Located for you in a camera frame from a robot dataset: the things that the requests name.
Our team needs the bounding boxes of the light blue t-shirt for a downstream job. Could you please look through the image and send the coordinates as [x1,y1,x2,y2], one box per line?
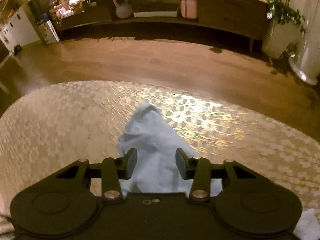
[118,104,319,239]

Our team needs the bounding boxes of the white round floor vase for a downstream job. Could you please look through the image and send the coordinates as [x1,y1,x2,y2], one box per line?
[289,12,319,86]

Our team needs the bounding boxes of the white plant pot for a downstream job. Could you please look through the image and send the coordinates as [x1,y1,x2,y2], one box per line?
[261,19,300,59]

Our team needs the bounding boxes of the white cardboard box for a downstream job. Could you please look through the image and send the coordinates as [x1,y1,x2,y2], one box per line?
[38,20,60,44]

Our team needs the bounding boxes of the pink small suitcase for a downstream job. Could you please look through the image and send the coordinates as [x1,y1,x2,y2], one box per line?
[181,0,197,20]

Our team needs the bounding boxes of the green potted plant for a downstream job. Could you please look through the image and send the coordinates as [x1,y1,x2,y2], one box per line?
[267,0,306,34]

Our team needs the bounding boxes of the long wooden sideboard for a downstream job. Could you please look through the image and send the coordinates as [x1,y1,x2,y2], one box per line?
[51,0,268,40]

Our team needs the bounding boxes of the white cabinet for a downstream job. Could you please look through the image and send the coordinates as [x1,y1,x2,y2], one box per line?
[1,7,40,51]

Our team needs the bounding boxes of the white flat box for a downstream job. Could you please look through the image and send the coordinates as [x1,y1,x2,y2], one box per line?
[133,3,180,18]

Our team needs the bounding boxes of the round floral lace tablecloth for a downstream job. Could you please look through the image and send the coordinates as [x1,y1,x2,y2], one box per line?
[0,80,320,240]

